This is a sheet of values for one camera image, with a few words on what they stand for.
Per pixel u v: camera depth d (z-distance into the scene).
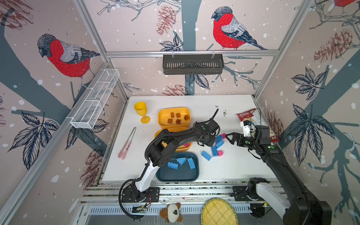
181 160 0.84
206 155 0.87
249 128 0.73
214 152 0.88
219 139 0.95
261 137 0.62
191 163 0.84
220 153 0.87
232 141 0.73
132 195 0.63
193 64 1.04
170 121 1.04
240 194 0.73
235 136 0.71
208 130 0.72
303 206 0.39
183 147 0.86
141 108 0.97
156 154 0.52
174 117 1.07
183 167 0.83
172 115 1.07
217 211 0.68
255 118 1.01
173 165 0.82
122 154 0.85
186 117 1.04
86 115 0.71
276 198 0.52
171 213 0.66
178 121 1.04
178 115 1.07
